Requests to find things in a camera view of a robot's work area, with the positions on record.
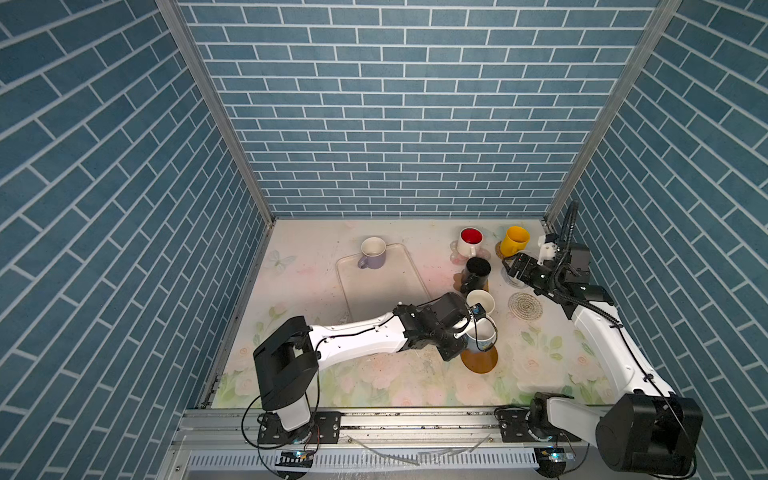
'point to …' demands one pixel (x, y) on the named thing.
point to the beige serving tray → (375, 292)
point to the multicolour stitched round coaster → (525, 306)
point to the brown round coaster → (479, 362)
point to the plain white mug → (485, 299)
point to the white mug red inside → (469, 242)
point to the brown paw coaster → (458, 278)
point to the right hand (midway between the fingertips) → (517, 265)
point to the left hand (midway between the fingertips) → (470, 346)
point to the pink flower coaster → (459, 259)
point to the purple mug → (374, 251)
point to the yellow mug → (514, 240)
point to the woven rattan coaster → (499, 252)
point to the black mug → (475, 275)
